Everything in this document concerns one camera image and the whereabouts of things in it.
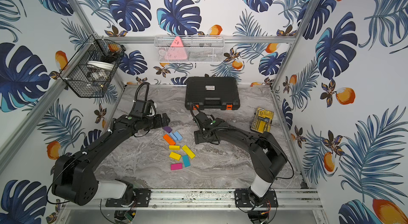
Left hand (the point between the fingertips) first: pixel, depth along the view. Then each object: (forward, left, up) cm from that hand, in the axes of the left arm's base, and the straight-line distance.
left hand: (163, 119), depth 85 cm
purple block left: (+2, +1, -14) cm, 15 cm away
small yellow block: (-9, -6, -15) cm, 19 cm away
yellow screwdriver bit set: (+11, -58, -12) cm, 60 cm away
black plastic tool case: (+29, -26, -9) cm, 40 cm away
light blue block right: (-1, -7, -15) cm, 16 cm away
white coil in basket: (+16, +31, +21) cm, 41 cm away
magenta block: (-19, -9, -17) cm, 27 cm away
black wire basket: (+14, +34, +21) cm, 42 cm away
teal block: (-16, -13, -16) cm, 26 cm away
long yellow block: (-10, -14, -16) cm, 24 cm away
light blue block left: (-3, -5, -14) cm, 15 cm away
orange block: (-4, -2, -16) cm, 16 cm away
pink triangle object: (+33, -4, +20) cm, 39 cm away
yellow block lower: (-14, -7, -15) cm, 22 cm away
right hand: (-5, -22, -9) cm, 25 cm away
